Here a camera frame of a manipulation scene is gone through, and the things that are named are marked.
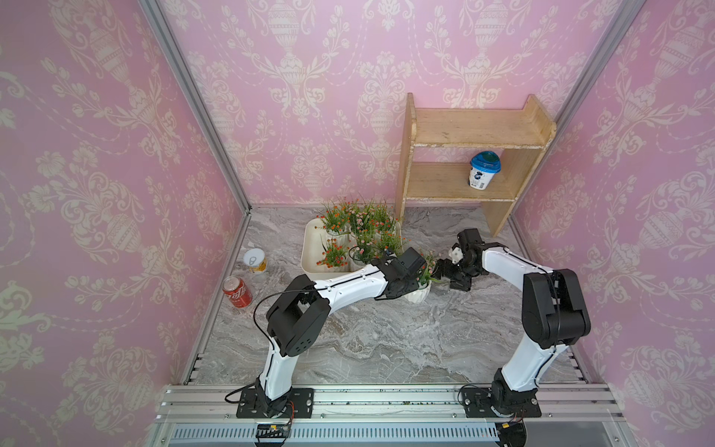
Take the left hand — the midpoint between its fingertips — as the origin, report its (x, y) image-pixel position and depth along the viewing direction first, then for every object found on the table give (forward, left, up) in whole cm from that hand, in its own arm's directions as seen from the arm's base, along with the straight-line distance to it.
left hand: (413, 287), depth 89 cm
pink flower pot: (+20, +17, +7) cm, 27 cm away
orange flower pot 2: (+20, +8, 0) cm, 21 cm away
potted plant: (+22, +9, +8) cm, 25 cm away
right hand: (+5, -11, -3) cm, 12 cm away
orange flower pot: (+22, +26, +7) cm, 35 cm away
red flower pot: (+9, +26, +5) cm, 28 cm away
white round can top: (+12, +55, -1) cm, 56 cm away
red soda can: (-3, +55, +2) cm, 55 cm away
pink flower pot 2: (+12, +16, +6) cm, 20 cm away
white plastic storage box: (+23, +36, -7) cm, 43 cm away
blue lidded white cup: (+32, -23, +24) cm, 46 cm away
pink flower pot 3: (-1, -2, -2) cm, 3 cm away
